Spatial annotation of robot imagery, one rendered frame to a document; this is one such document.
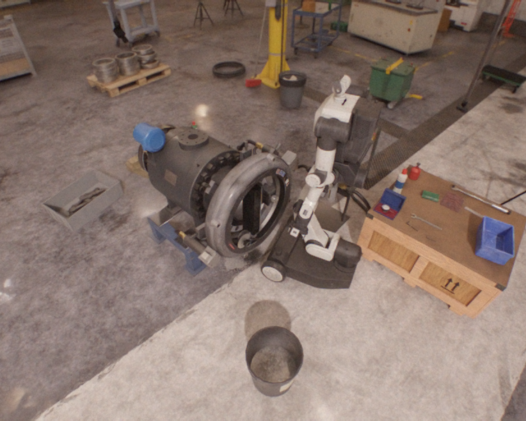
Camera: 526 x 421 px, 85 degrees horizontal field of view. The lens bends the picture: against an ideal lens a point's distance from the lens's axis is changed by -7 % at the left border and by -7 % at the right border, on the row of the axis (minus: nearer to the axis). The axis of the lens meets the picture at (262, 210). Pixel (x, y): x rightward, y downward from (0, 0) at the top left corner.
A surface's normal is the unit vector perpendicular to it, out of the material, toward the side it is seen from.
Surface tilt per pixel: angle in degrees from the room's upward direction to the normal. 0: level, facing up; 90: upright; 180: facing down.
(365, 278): 0
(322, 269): 0
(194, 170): 37
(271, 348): 0
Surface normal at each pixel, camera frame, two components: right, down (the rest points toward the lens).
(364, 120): -0.43, 0.64
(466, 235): 0.00, -0.71
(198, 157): -0.22, -0.49
